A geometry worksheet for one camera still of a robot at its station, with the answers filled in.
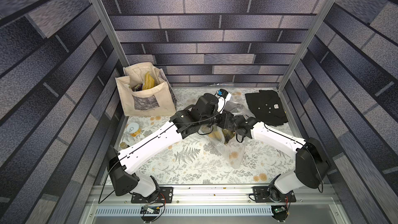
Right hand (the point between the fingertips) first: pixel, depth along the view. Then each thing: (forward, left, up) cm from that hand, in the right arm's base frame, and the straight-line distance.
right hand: (233, 121), depth 88 cm
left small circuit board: (-43, +42, -11) cm, 61 cm away
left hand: (-12, +4, +22) cm, 25 cm away
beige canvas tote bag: (+8, +50, +17) cm, 53 cm away
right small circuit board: (-42, -20, -15) cm, 49 cm away
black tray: (+19, -27, -10) cm, 35 cm away
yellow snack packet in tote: (+19, +51, +13) cm, 56 cm away
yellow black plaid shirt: (-3, +5, -9) cm, 11 cm away
